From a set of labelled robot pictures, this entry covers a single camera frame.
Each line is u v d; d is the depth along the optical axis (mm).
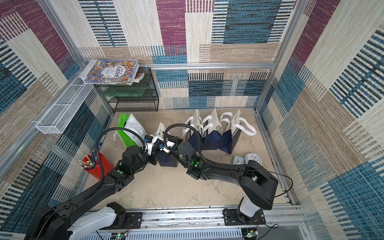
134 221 734
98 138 1057
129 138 803
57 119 708
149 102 1191
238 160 915
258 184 436
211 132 814
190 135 831
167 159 843
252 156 918
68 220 423
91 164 734
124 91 986
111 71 799
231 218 729
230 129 848
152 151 703
